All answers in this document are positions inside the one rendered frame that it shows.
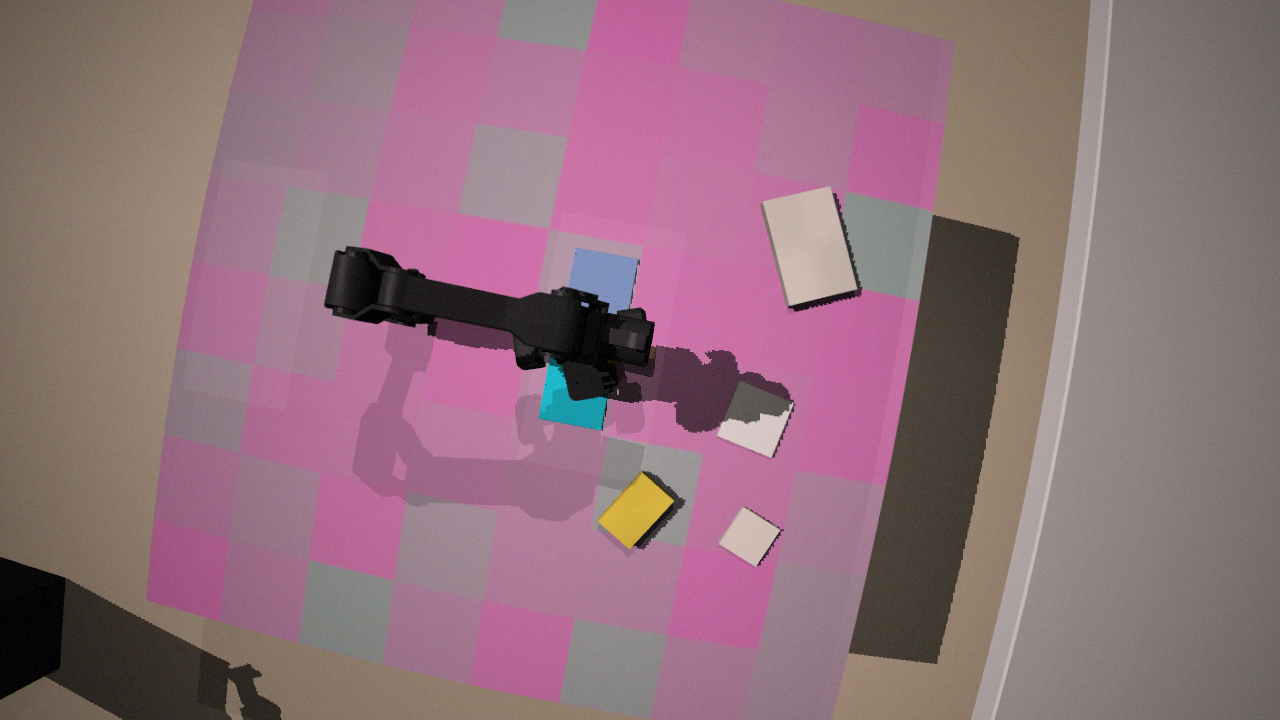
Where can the yellow block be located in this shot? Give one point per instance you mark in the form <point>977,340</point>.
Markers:
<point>636,509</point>

